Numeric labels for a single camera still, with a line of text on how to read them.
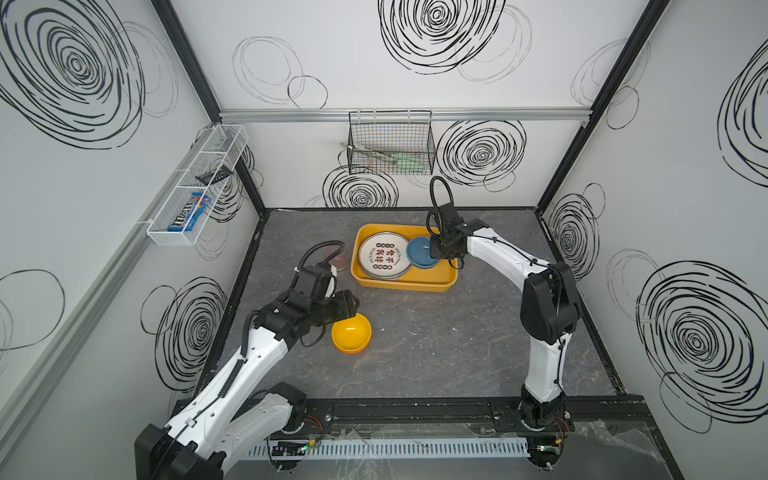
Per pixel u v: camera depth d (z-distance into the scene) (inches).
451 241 26.9
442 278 36.9
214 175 29.7
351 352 31.8
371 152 33.3
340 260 38.7
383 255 40.4
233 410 17.1
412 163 34.2
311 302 22.3
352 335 32.7
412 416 29.7
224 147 36.7
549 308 20.0
